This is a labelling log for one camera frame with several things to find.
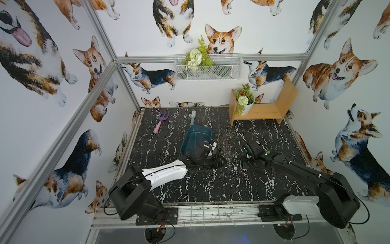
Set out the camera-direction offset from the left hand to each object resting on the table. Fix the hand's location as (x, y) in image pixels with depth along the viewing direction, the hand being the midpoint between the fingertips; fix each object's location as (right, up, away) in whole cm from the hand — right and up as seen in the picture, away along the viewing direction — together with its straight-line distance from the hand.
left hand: (225, 158), depth 80 cm
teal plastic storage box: (-17, +9, +24) cm, 31 cm away
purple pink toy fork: (-44, +22, +37) cm, 62 cm away
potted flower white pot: (+14, +33, +15) cm, 39 cm away
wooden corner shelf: (+33, +27, +31) cm, 53 cm away
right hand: (+13, -2, +6) cm, 14 cm away
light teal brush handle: (-20, +23, +37) cm, 48 cm away
